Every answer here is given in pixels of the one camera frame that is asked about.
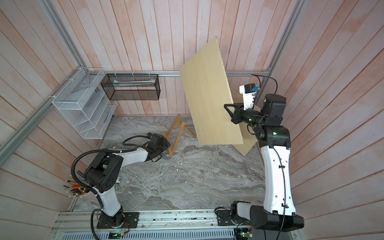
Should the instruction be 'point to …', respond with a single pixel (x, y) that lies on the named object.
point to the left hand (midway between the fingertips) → (165, 146)
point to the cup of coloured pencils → (75, 189)
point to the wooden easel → (171, 149)
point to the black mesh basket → (132, 86)
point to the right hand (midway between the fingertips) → (224, 104)
